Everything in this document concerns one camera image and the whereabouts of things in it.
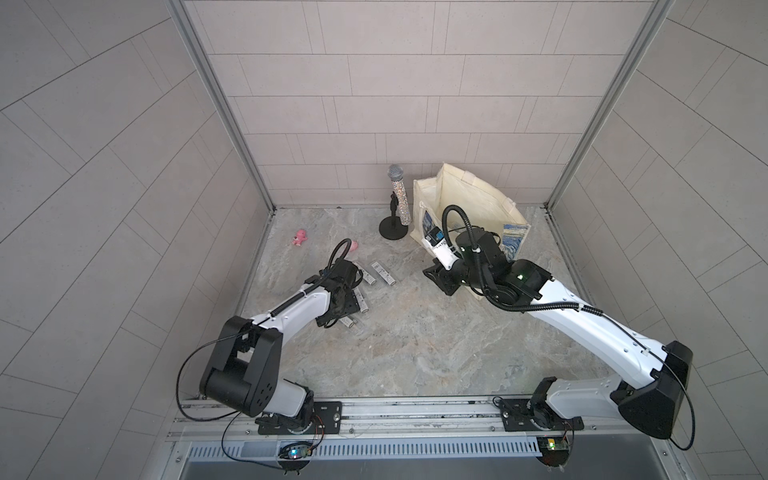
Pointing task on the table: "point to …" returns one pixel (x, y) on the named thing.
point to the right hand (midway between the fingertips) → (428, 267)
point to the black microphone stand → (391, 227)
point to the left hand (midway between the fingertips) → (348, 307)
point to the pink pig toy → (354, 245)
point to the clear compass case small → (347, 322)
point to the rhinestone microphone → (396, 174)
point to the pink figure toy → (300, 236)
